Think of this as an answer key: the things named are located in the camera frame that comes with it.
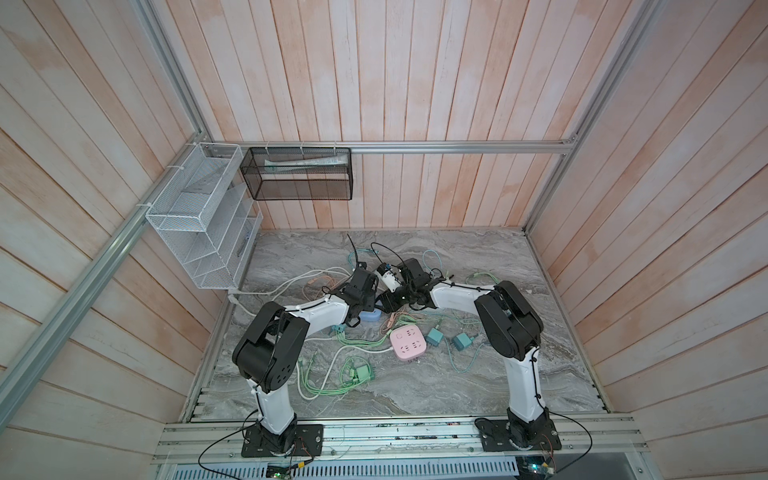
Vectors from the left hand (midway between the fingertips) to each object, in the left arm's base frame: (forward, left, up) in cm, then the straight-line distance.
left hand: (364, 299), depth 96 cm
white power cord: (+5, +30, -2) cm, 31 cm away
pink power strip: (-14, -14, -1) cm, 20 cm away
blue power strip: (-6, -2, 0) cm, 6 cm away
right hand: (+1, -5, -2) cm, 5 cm away
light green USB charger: (-23, 0, -1) cm, 23 cm away
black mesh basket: (+38, +23, +22) cm, 50 cm away
